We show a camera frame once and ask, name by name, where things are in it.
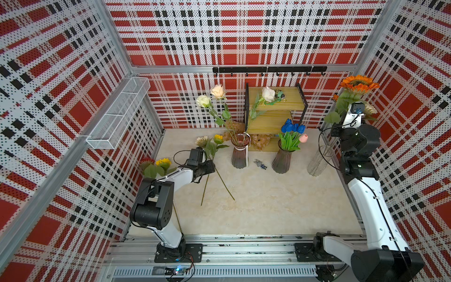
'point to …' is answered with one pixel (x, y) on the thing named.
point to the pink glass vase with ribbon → (239, 155)
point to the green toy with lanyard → (279, 96)
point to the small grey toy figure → (260, 164)
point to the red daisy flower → (150, 170)
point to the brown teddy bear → (257, 140)
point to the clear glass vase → (320, 161)
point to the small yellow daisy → (164, 164)
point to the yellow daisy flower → (212, 146)
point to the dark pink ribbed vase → (282, 161)
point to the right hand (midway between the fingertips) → (349, 111)
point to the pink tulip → (303, 138)
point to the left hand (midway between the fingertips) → (214, 166)
